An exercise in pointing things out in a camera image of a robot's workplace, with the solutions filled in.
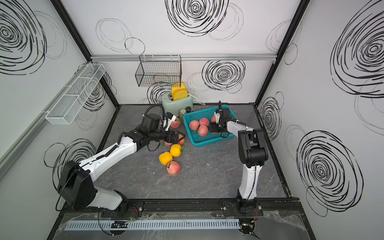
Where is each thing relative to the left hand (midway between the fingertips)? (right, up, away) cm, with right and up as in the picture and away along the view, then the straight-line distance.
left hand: (180, 134), depth 79 cm
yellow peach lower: (-9, -14, +5) cm, 18 cm away
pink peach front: (+14, +1, +17) cm, 22 cm away
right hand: (+22, +3, +22) cm, 31 cm away
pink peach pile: (-4, -19, +2) cm, 19 cm away
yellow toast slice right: (-2, +25, +20) cm, 32 cm away
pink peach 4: (-9, -7, +13) cm, 17 cm away
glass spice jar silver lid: (-1, +13, +23) cm, 26 cm away
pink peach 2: (+14, +7, +22) cm, 27 cm away
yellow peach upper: (-4, -10, +9) cm, 14 cm away
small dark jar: (+4, +15, +25) cm, 30 cm away
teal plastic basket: (+18, -4, +9) cm, 21 cm away
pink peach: (+8, +4, +21) cm, 23 cm away
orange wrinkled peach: (+22, -2, +22) cm, 31 cm away
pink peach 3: (+21, +8, +26) cm, 34 cm away
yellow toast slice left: (-3, +28, +9) cm, 29 cm away
